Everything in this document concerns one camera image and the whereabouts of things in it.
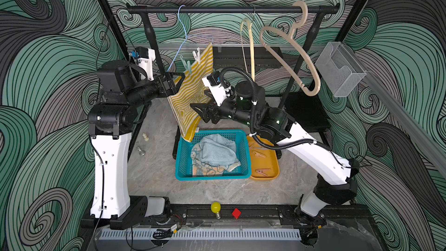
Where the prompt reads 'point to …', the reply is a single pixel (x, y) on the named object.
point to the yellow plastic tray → (265, 164)
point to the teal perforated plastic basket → (183, 164)
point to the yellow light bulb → (215, 207)
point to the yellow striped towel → (186, 100)
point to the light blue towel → (218, 150)
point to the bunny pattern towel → (200, 169)
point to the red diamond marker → (236, 212)
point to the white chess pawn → (146, 137)
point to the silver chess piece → (141, 152)
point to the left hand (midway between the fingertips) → (175, 74)
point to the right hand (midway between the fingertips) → (196, 98)
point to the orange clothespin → (259, 154)
